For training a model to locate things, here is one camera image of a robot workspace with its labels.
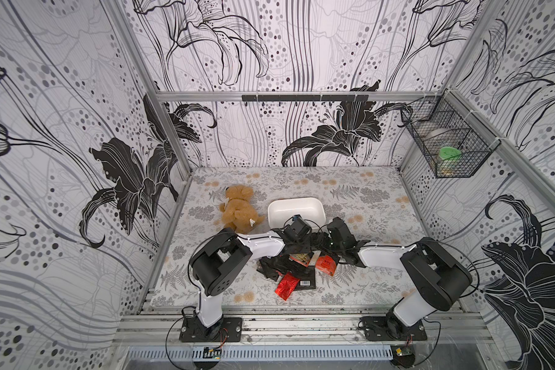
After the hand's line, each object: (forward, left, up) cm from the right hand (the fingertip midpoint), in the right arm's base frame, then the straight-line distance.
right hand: (314, 239), depth 93 cm
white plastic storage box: (+14, +15, -1) cm, 20 cm away
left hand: (-4, +3, -2) cm, 5 cm away
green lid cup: (+18, -46, +31) cm, 58 cm away
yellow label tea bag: (-10, +6, +2) cm, 11 cm away
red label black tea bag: (-11, -3, 0) cm, 11 cm away
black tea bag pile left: (-13, +18, +3) cm, 22 cm away
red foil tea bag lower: (-19, +11, +2) cm, 22 cm away
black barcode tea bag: (-15, +4, 0) cm, 15 cm away
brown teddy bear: (+6, +30, +12) cm, 33 cm away
